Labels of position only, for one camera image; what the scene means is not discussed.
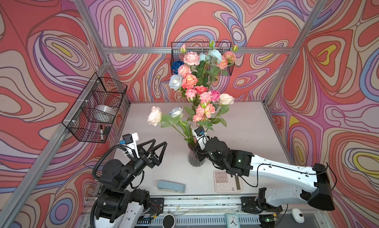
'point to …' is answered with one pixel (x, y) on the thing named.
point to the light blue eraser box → (170, 186)
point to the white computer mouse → (297, 215)
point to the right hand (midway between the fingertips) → (195, 144)
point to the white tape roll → (104, 113)
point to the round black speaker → (168, 221)
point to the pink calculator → (225, 182)
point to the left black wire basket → (92, 117)
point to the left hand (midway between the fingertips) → (162, 143)
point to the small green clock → (232, 220)
